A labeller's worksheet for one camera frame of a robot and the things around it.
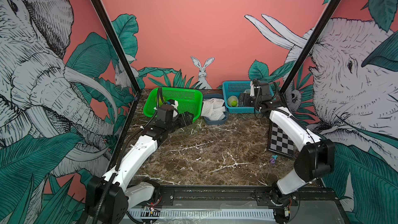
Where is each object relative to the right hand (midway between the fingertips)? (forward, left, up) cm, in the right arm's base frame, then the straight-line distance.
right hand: (244, 94), depth 87 cm
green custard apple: (-16, +43, +10) cm, 46 cm away
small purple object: (-29, -16, -23) cm, 41 cm away
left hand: (-14, +31, -1) cm, 34 cm away
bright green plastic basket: (+16, +34, -22) cm, 44 cm away
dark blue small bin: (-5, +17, -22) cm, 28 cm away
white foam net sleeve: (+10, +4, -14) cm, 18 cm away
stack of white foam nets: (0, +17, -14) cm, 22 cm away
